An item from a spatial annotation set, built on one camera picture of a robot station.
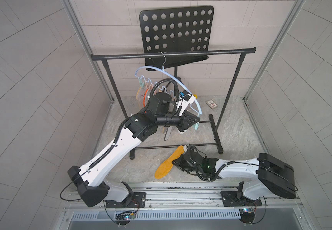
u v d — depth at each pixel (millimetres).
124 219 655
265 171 431
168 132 741
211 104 1119
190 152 619
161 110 436
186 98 498
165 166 786
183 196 726
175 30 668
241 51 525
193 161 587
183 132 510
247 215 678
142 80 715
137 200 708
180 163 690
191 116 536
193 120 568
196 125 577
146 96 443
